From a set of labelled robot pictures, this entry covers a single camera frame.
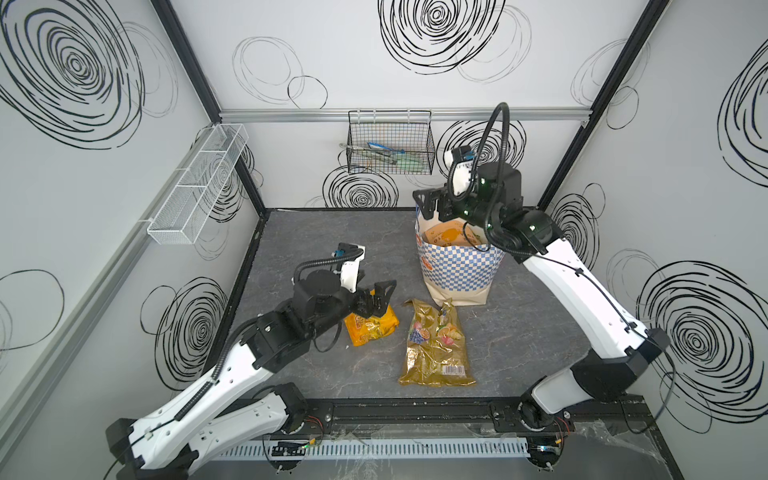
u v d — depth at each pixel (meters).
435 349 0.80
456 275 0.82
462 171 0.57
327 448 0.77
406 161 0.87
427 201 0.59
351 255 0.53
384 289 0.57
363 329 0.81
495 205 0.48
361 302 0.56
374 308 0.57
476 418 0.75
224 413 0.54
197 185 0.72
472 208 0.55
